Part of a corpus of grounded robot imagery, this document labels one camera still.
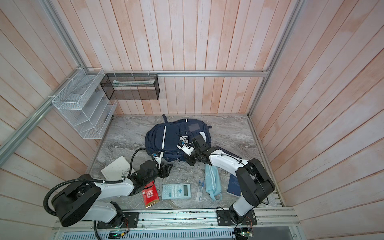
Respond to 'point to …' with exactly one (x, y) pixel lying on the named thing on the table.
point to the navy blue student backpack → (164, 137)
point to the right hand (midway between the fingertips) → (185, 155)
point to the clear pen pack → (201, 184)
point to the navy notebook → (233, 186)
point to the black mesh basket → (131, 86)
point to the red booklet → (150, 194)
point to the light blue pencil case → (213, 184)
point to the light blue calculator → (176, 191)
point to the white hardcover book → (115, 170)
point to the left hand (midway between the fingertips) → (168, 167)
